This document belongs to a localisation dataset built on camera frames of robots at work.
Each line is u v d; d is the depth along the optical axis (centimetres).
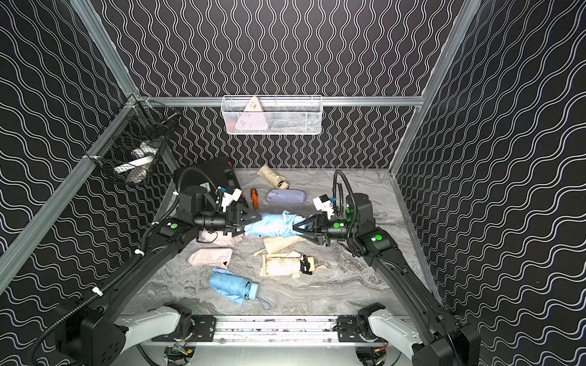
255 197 106
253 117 91
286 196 103
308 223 64
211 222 63
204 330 74
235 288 79
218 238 65
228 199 69
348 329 73
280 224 64
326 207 67
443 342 38
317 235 60
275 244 91
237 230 69
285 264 84
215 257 86
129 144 92
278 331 76
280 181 110
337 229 60
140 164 75
